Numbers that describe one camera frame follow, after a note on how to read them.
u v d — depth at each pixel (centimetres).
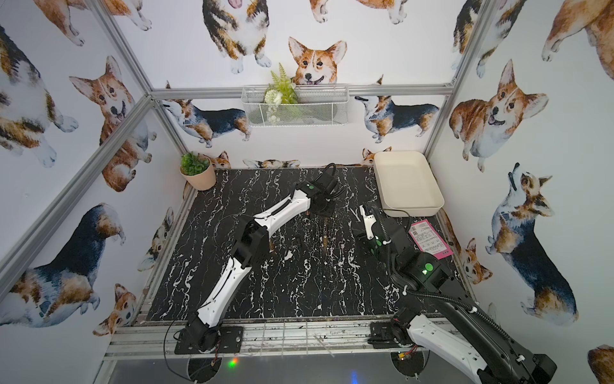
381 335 74
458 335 45
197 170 103
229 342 73
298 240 95
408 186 110
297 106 87
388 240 48
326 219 103
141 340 75
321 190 79
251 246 62
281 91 82
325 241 93
